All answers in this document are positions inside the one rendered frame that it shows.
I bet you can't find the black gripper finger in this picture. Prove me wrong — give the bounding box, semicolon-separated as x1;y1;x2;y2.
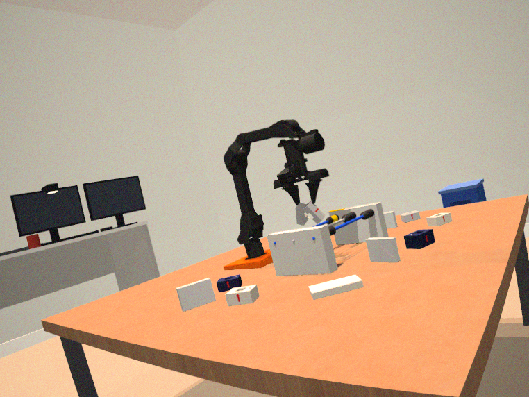
282;185;300;205
306;179;322;204

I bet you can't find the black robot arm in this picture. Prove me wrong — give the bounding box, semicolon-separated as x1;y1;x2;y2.
224;119;325;260

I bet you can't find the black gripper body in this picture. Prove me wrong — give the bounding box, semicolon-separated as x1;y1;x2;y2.
274;155;329;189

